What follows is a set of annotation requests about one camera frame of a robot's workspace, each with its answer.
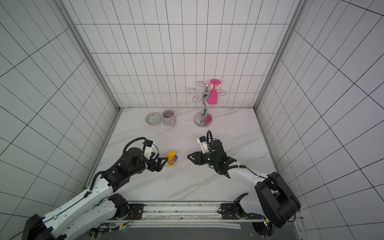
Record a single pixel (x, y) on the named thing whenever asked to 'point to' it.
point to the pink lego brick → (172, 159)
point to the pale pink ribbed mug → (169, 118)
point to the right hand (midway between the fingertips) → (190, 153)
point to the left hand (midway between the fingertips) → (159, 159)
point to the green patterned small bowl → (153, 119)
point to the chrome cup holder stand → (203, 119)
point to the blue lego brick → (176, 158)
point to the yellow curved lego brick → (171, 155)
